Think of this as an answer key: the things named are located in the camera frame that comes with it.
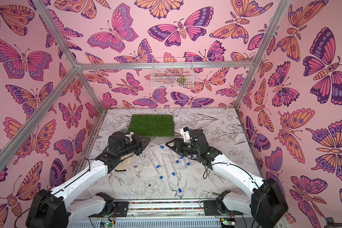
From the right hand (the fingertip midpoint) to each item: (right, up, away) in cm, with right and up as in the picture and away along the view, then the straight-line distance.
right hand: (168, 145), depth 74 cm
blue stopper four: (+5, -13, +16) cm, 21 cm away
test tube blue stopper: (-9, -12, +18) cm, 23 cm away
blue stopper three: (+8, -11, +18) cm, 23 cm away
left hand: (-9, +3, +3) cm, 10 cm away
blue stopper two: (+12, -15, +15) cm, 24 cm away
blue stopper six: (-4, -21, +9) cm, 23 cm away
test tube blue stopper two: (+3, -23, +9) cm, 25 cm away
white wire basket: (+2, +45, +21) cm, 50 cm away
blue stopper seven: (-3, -1, 0) cm, 3 cm away
